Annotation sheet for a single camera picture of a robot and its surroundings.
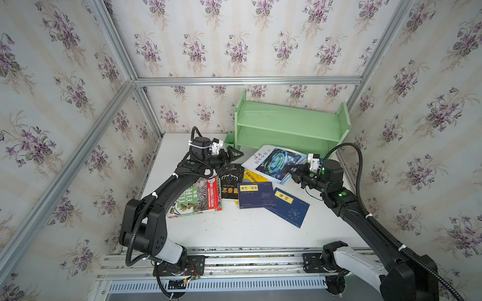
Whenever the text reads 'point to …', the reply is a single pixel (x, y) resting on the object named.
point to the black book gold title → (231, 175)
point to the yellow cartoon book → (250, 176)
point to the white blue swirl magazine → (270, 162)
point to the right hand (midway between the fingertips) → (291, 165)
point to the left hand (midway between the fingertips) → (239, 159)
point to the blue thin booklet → (289, 207)
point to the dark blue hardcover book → (253, 195)
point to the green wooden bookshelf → (300, 130)
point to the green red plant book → (203, 195)
